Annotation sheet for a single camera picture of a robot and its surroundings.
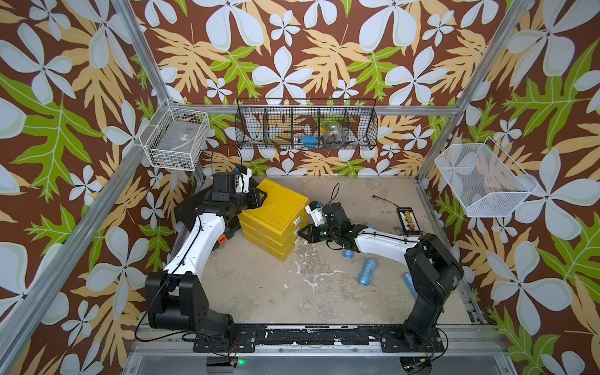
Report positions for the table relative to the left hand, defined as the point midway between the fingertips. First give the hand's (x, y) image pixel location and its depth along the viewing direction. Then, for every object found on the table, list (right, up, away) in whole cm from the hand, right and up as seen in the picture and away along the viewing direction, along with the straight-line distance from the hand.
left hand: (264, 192), depth 83 cm
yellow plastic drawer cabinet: (+4, -12, -7) cm, 14 cm away
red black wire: (+50, -1, +30) cm, 58 cm away
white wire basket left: (-35, +21, +3) cm, 41 cm away
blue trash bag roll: (+40, -28, +5) cm, 49 cm away
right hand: (+12, -15, +4) cm, 20 cm away
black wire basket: (+16, +30, +15) cm, 37 cm away
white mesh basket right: (+79, +4, -3) cm, 79 cm away
